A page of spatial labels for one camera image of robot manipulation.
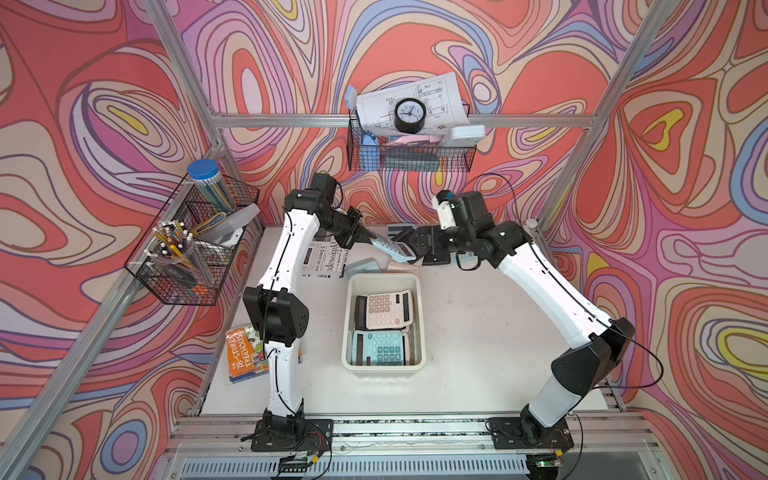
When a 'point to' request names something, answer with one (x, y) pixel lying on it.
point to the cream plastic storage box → (367, 284)
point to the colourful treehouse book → (245, 352)
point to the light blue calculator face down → (399, 251)
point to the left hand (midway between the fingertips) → (379, 231)
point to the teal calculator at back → (393, 230)
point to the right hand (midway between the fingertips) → (429, 245)
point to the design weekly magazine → (325, 259)
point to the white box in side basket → (229, 231)
